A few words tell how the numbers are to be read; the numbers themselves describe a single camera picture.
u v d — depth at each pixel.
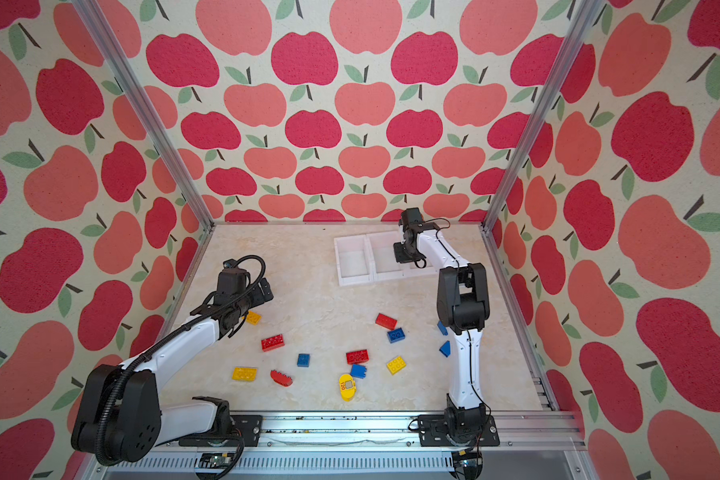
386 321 0.93
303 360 0.84
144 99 0.86
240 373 0.82
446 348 0.88
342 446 0.72
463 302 0.58
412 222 0.84
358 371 0.84
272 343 0.86
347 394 0.78
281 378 0.82
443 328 0.91
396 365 0.84
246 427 0.75
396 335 0.91
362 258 1.10
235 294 0.68
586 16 0.70
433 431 0.73
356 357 0.85
